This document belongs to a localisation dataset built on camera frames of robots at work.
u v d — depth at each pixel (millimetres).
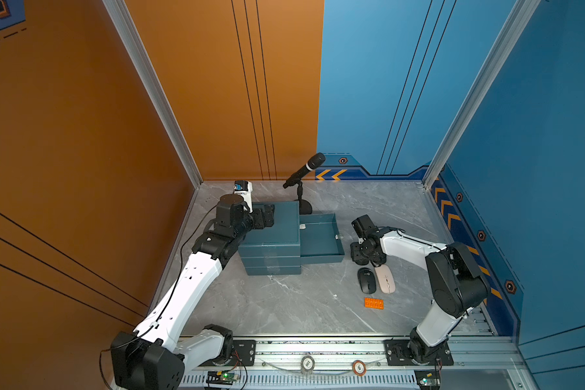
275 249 739
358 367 710
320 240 908
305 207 1096
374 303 827
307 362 669
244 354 749
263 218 680
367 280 868
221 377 709
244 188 657
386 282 859
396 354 726
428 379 710
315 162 846
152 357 371
